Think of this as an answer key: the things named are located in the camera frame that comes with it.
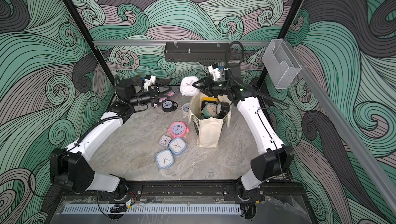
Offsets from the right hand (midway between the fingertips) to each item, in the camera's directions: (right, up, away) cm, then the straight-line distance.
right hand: (193, 87), depth 69 cm
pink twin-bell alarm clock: (-9, -25, +25) cm, 36 cm away
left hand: (-10, -2, +1) cm, 11 cm away
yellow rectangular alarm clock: (+10, -6, +26) cm, 29 cm away
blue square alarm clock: (-16, -38, +13) cm, 43 cm away
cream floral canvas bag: (+8, -22, +11) cm, 26 cm away
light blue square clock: (-9, -32, +17) cm, 38 cm away
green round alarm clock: (+9, -12, +21) cm, 26 cm away
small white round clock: (-6, -12, +35) cm, 38 cm away
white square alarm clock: (-3, 0, +2) cm, 4 cm away
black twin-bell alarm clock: (+16, -11, +13) cm, 23 cm away
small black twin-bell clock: (-17, -10, +36) cm, 41 cm away
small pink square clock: (-17, -30, +20) cm, 40 cm away
